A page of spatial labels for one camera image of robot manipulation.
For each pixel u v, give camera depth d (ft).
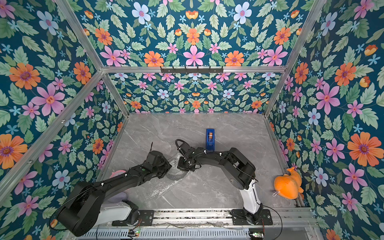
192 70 3.06
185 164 2.60
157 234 2.31
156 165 2.32
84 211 1.35
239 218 2.37
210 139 3.23
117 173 2.82
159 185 2.75
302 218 2.46
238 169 1.78
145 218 2.40
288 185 2.50
